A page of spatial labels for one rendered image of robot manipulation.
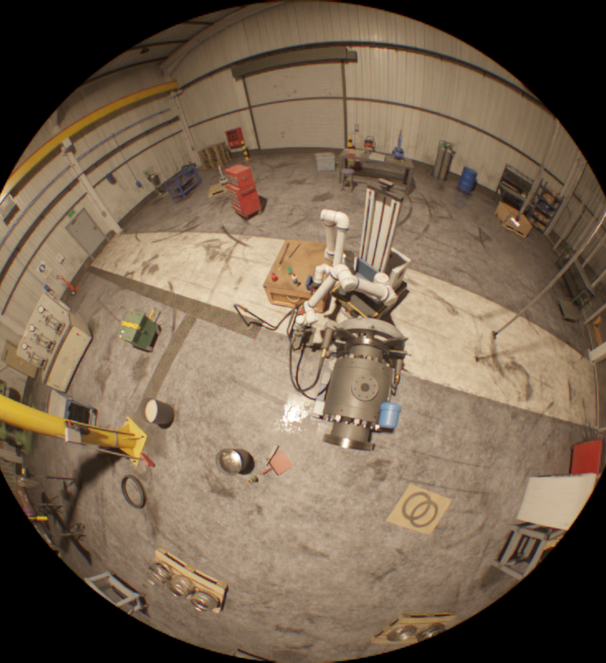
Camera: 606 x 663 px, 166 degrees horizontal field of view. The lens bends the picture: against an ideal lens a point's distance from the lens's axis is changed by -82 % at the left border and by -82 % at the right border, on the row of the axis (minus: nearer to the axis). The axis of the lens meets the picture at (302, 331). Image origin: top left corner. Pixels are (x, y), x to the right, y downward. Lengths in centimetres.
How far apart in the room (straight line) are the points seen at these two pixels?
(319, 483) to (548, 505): 360
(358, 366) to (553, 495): 379
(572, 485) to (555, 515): 47
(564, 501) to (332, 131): 1154
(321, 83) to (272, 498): 1108
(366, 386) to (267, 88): 1053
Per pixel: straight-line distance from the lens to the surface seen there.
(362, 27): 992
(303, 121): 997
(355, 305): 270
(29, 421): 303
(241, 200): 490
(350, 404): 169
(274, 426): 261
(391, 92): 927
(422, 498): 300
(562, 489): 414
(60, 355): 619
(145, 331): 379
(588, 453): 574
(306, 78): 986
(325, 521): 281
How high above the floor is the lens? 254
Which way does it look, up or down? 63 degrees down
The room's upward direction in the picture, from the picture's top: 13 degrees counter-clockwise
